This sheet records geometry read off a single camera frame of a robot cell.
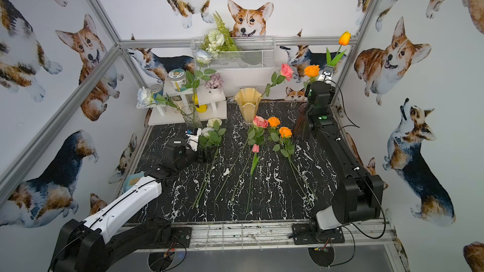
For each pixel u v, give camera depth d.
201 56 0.78
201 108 1.10
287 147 0.98
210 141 1.00
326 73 0.62
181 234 0.75
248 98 1.01
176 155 0.62
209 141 1.00
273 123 1.07
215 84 0.97
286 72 0.84
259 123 1.03
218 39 0.78
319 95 0.56
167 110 1.17
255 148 0.98
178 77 0.90
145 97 0.76
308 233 0.74
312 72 0.86
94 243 0.39
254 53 0.93
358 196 0.42
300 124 1.04
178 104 0.87
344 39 0.65
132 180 0.90
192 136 0.70
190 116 0.94
